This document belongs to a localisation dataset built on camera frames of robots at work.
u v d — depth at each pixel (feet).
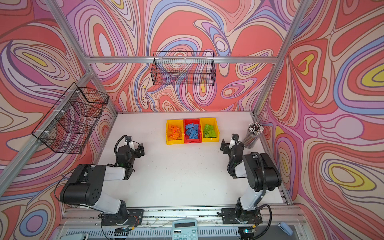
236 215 2.40
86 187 1.48
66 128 2.46
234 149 2.30
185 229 2.27
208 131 3.41
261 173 1.49
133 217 2.39
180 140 3.25
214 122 3.49
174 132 3.37
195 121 3.44
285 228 2.25
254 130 2.83
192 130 3.35
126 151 2.37
